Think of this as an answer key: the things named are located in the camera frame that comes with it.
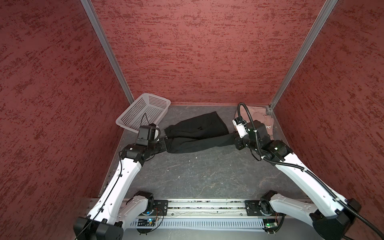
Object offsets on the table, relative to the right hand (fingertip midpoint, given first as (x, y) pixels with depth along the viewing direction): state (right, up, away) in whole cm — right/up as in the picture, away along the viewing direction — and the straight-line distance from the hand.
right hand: (234, 137), depth 75 cm
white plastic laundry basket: (-61, +17, +42) cm, 76 cm away
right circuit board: (+16, -42, -5) cm, 45 cm away
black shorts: (-13, 0, +25) cm, 28 cm away
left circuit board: (-42, -40, -5) cm, 59 cm away
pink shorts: (+27, +14, +37) cm, 47 cm away
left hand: (-36, -5, +2) cm, 36 cm away
